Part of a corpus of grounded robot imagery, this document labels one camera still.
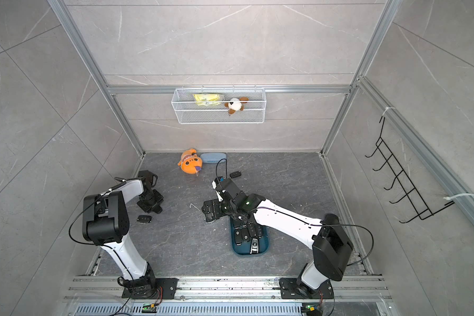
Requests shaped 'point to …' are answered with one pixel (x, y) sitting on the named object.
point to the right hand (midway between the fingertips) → (212, 207)
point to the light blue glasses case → (212, 157)
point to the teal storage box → (245, 247)
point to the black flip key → (237, 237)
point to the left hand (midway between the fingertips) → (158, 202)
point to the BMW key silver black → (255, 246)
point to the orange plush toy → (190, 162)
